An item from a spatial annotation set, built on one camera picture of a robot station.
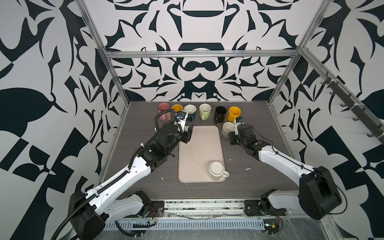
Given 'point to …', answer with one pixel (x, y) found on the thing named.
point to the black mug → (219, 115)
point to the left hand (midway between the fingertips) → (187, 119)
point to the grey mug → (227, 127)
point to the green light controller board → (271, 225)
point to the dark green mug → (190, 109)
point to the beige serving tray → (195, 157)
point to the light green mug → (204, 111)
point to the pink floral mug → (162, 106)
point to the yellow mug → (234, 112)
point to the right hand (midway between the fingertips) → (232, 132)
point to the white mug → (217, 170)
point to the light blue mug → (177, 107)
